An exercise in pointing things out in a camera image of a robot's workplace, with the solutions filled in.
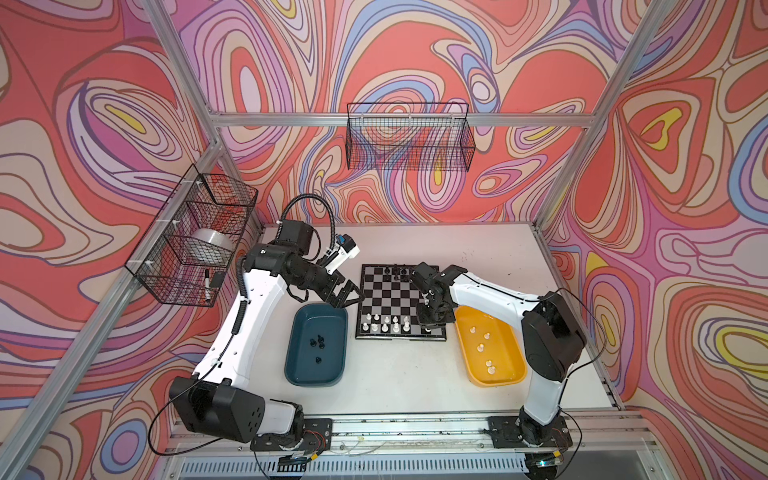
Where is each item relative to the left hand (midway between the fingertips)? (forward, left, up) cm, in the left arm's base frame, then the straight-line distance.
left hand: (353, 285), depth 72 cm
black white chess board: (+8, -9, -24) cm, 27 cm away
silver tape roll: (+8, +34, +7) cm, 36 cm away
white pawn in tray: (-7, -36, -24) cm, 43 cm away
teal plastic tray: (+2, +17, -23) cm, 29 cm away
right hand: (-3, -22, -21) cm, 30 cm away
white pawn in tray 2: (-13, -38, -24) cm, 46 cm away
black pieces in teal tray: (-5, +11, -25) cm, 28 cm away
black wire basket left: (+6, +40, +6) cm, 41 cm away
